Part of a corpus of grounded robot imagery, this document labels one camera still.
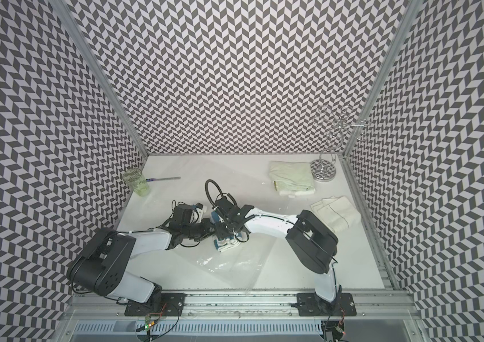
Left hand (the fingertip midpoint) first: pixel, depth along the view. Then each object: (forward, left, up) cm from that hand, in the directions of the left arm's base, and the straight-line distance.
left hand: (220, 230), depth 89 cm
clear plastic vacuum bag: (-13, -8, -2) cm, 15 cm away
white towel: (+9, -52, -1) cm, 53 cm away
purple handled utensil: (+27, +32, +1) cm, 42 cm away
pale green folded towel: (+27, -33, +1) cm, 43 cm away
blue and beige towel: (-7, -3, +3) cm, 8 cm away
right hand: (-2, -1, +1) cm, 3 cm away
